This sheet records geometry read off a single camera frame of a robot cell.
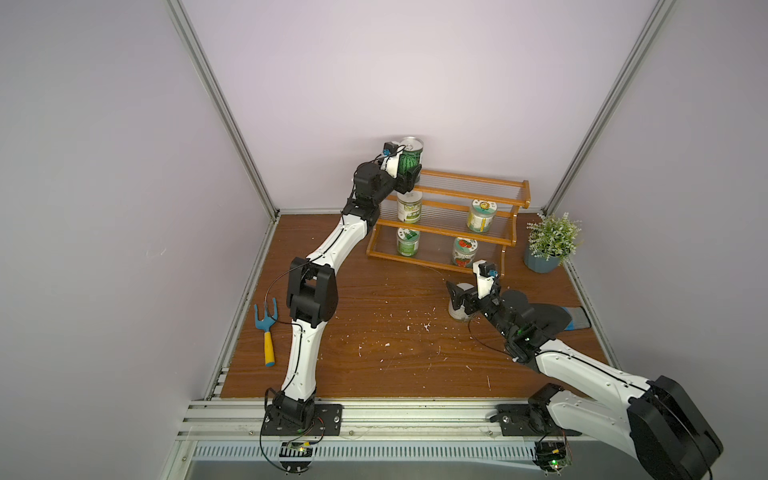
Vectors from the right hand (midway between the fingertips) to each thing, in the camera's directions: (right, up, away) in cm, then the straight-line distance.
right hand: (464, 273), depth 80 cm
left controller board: (-44, -45, -8) cm, 63 cm away
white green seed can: (-15, +20, +12) cm, 27 cm away
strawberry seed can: (+4, +5, +17) cm, 18 cm away
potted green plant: (+29, +8, +9) cm, 32 cm away
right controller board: (+18, -42, -11) cm, 47 cm away
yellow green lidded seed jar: (+8, +16, +10) cm, 20 cm away
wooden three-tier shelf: (0, +15, +16) cm, 22 cm away
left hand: (-13, +33, +5) cm, 36 cm away
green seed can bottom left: (-15, +8, +21) cm, 27 cm away
